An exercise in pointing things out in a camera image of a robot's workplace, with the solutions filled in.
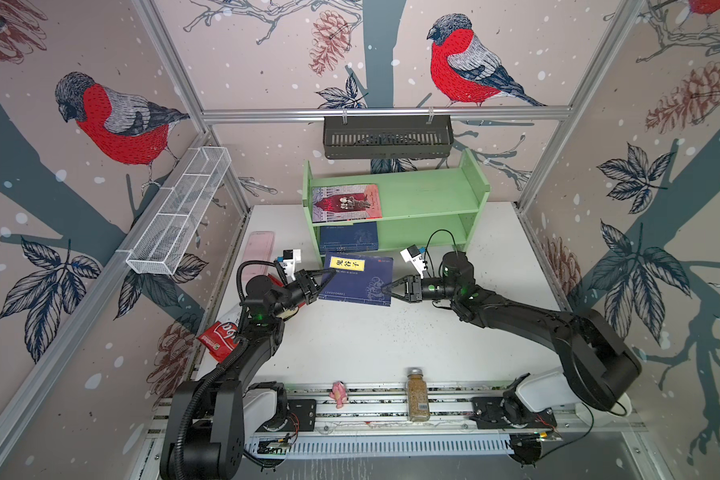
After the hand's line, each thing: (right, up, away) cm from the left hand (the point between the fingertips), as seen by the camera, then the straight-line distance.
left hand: (334, 277), depth 73 cm
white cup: (+62, -32, -6) cm, 70 cm away
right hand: (+13, -5, +1) cm, 14 cm away
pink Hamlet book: (+2, +20, +11) cm, 23 cm away
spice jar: (+21, -30, -1) cm, 36 cm away
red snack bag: (-34, -19, +10) cm, 41 cm away
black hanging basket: (+15, +45, +30) cm, 56 cm away
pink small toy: (+1, -31, +2) cm, 31 cm away
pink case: (-32, +5, +34) cm, 47 cm away
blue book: (+5, +10, +19) cm, 22 cm away
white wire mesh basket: (-42, +8, -2) cm, 43 cm away
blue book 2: (+6, -1, +2) cm, 6 cm away
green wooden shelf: (+27, +18, +10) cm, 34 cm away
